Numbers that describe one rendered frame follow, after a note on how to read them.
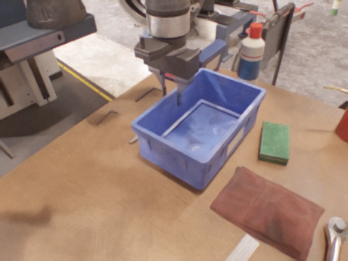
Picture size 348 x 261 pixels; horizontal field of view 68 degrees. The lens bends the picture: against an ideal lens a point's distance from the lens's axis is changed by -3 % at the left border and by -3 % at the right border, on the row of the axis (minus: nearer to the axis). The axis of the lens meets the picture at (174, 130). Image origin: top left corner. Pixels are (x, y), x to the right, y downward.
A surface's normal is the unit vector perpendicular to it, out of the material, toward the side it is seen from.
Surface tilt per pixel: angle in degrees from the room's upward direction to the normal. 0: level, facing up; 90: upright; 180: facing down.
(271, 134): 0
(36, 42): 90
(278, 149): 0
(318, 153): 0
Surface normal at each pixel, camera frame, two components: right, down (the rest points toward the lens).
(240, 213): -0.02, -0.72
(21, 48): 0.71, 0.47
